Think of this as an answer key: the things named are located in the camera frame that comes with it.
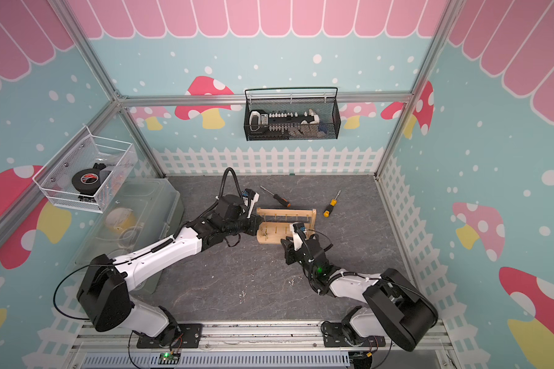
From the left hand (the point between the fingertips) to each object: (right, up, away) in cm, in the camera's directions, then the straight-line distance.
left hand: (262, 222), depth 82 cm
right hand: (+7, -7, +3) cm, 11 cm away
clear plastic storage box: (-42, +4, -1) cm, 43 cm away
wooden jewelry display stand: (+5, -2, +21) cm, 21 cm away
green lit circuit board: (-29, -42, -10) cm, 52 cm away
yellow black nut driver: (+31, +6, +26) cm, 41 cm away
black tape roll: (-54, +14, -12) cm, 57 cm away
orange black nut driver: (+7, +8, +26) cm, 28 cm away
